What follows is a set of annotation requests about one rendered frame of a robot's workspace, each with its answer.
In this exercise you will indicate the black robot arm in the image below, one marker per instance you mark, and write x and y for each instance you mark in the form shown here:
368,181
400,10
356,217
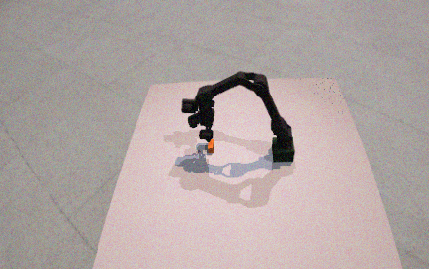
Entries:
259,86

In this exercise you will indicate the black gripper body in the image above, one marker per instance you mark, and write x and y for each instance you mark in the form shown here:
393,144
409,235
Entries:
207,133

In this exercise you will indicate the orange block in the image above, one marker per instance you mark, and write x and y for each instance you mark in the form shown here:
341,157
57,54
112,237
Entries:
211,146

